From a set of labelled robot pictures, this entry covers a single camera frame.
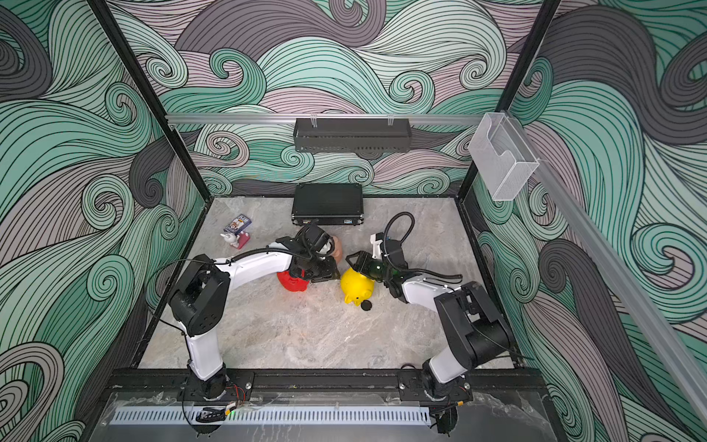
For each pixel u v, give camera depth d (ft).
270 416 2.29
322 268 2.65
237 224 3.54
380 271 2.51
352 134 3.12
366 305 2.88
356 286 2.76
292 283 2.79
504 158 2.70
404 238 2.73
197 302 1.58
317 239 2.41
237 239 3.30
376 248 2.73
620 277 1.69
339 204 3.64
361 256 2.67
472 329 1.46
